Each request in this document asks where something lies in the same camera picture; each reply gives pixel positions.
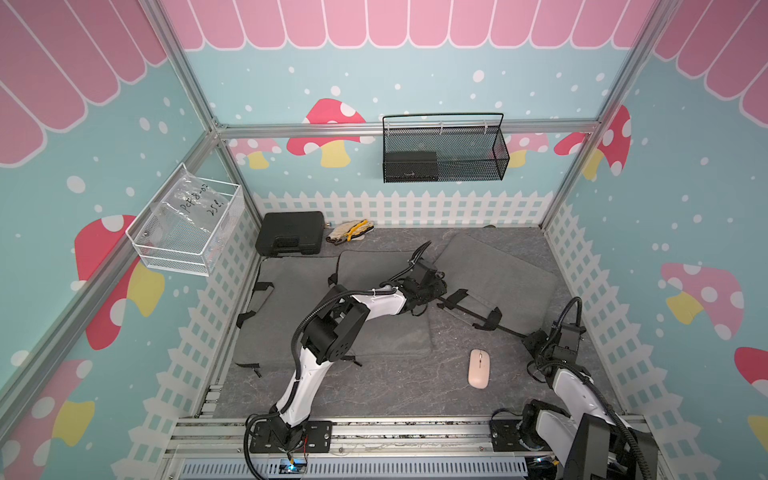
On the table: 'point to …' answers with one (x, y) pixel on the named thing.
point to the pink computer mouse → (479, 368)
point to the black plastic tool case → (291, 232)
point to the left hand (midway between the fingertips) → (443, 290)
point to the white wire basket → (187, 223)
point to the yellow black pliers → (359, 229)
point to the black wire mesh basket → (443, 154)
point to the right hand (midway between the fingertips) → (531, 335)
